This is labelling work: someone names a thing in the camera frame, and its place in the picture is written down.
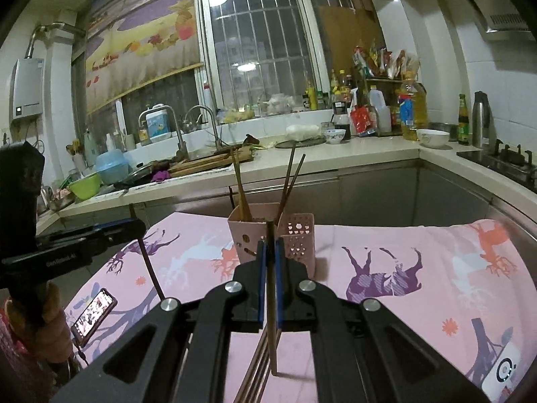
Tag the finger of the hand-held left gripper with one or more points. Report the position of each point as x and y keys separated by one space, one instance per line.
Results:
x=126 y=233

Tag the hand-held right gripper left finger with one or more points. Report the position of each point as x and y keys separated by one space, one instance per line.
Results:
x=261 y=285

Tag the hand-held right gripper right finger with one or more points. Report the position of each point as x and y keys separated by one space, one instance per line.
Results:
x=279 y=285

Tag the brown wooden chopstick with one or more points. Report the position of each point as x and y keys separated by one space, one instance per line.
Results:
x=237 y=184
x=288 y=176
x=147 y=256
x=245 y=208
x=273 y=352
x=293 y=176

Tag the pink smiley utensil holder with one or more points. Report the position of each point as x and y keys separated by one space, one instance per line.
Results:
x=293 y=235

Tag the person's left forearm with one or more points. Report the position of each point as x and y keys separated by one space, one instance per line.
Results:
x=16 y=365

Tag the person's left hand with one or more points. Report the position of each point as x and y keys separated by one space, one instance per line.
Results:
x=56 y=327

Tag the black pan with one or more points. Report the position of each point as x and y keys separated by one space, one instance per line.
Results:
x=134 y=176

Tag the green plastic bowl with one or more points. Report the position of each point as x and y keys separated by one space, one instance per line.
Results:
x=86 y=187

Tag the purple cloth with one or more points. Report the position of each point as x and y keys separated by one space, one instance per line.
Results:
x=160 y=175

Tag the blue plastic lidded container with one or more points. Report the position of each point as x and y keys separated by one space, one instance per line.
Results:
x=111 y=166

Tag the smartphone with lit screen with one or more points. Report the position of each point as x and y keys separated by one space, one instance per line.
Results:
x=94 y=315

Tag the wooden cutting board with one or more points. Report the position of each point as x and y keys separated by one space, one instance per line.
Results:
x=205 y=163

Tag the white blue print canister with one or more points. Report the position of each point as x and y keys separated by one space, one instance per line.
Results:
x=158 y=124

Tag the tall steel faucet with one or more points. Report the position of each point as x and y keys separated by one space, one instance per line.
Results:
x=174 y=121

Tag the steel kitchen counter cabinet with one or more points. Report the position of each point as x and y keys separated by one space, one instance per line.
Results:
x=377 y=193

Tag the curved steel faucet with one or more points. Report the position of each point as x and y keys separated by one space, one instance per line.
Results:
x=209 y=115

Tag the white dough lump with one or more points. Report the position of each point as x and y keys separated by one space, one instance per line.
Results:
x=303 y=131

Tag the small patterned bowl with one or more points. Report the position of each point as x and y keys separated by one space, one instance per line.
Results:
x=334 y=136

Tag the pink deer print tablecloth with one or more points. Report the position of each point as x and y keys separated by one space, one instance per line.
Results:
x=440 y=315

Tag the metal exhaust pipe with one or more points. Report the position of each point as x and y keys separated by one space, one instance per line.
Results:
x=54 y=29

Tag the white plastic bag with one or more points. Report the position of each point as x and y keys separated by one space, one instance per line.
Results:
x=280 y=104

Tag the red snack packet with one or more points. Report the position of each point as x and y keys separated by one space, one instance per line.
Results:
x=361 y=121

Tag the dark soy sauce bottle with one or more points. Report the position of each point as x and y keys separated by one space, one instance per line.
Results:
x=340 y=109

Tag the fruit print window blind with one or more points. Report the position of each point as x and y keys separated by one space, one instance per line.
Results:
x=142 y=42

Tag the yellow squeeze bottle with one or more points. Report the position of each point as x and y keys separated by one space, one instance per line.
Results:
x=313 y=96

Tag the white plastic jug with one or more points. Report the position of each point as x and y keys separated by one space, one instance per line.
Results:
x=381 y=109

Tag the white ceramic bowl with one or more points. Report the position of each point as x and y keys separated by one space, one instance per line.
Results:
x=433 y=138

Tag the large cooking oil bottle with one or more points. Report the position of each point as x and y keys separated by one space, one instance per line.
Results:
x=413 y=109

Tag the barred kitchen window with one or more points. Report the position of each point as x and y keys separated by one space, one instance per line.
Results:
x=260 y=42

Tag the small white square device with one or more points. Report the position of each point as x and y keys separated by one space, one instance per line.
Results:
x=505 y=369

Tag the green glass sauce bottle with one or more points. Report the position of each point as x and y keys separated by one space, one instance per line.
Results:
x=463 y=124

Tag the bunch of seasoning packets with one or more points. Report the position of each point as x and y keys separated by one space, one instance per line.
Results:
x=384 y=61

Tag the brown cardboard sheet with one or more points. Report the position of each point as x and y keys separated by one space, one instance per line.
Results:
x=348 y=42

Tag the black gas stove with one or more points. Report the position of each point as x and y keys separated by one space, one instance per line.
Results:
x=503 y=161

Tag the steel thermos jug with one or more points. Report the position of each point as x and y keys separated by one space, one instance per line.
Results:
x=482 y=121

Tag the range hood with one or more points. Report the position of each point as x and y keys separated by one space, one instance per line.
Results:
x=503 y=25

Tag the white wall water heater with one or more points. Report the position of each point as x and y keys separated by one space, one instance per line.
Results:
x=27 y=88

